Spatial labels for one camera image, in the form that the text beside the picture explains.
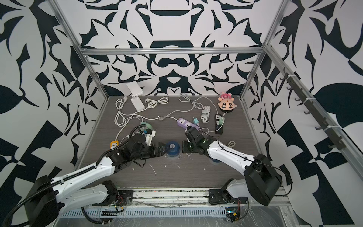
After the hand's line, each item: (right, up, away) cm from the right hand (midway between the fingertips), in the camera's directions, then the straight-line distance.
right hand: (182, 145), depth 85 cm
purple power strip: (+2, +11, +16) cm, 20 cm away
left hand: (-10, +1, -7) cm, 12 cm away
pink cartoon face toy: (+32, +27, +21) cm, 47 cm away
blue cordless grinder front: (+18, -9, -2) cm, 21 cm away
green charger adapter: (+26, +14, +12) cm, 32 cm away
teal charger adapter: (+9, +13, +17) cm, 23 cm away
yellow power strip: (-43, -1, +6) cm, 44 cm away
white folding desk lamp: (-30, +33, +7) cm, 45 cm away
